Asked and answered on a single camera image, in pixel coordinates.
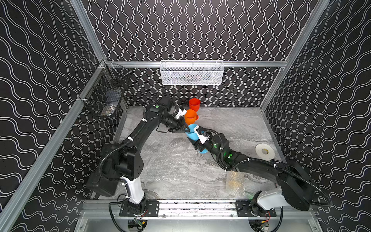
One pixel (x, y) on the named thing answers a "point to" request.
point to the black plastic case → (95, 181)
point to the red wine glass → (194, 104)
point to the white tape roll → (264, 152)
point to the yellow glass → (235, 185)
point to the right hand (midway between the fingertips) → (195, 131)
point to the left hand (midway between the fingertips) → (188, 128)
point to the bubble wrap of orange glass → (174, 168)
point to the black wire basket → (105, 94)
